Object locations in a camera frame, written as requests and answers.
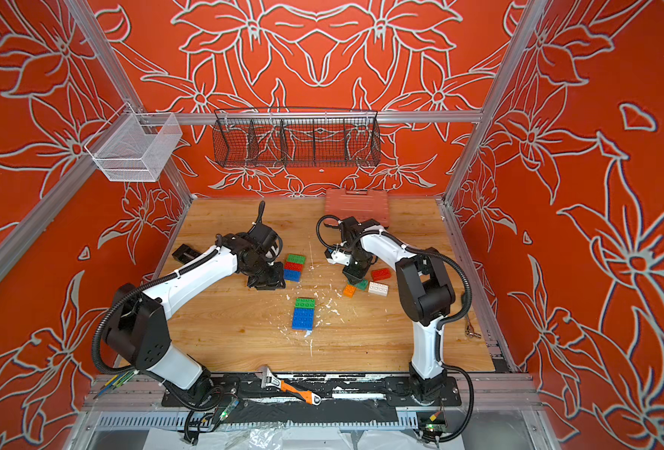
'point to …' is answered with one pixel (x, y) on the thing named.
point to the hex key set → (116, 382)
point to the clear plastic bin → (134, 146)
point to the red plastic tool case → (363, 205)
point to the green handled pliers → (472, 334)
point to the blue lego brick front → (303, 325)
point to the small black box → (185, 254)
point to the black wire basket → (294, 137)
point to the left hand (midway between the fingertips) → (284, 283)
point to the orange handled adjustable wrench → (271, 381)
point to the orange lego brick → (349, 291)
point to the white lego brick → (378, 289)
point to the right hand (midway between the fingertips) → (356, 272)
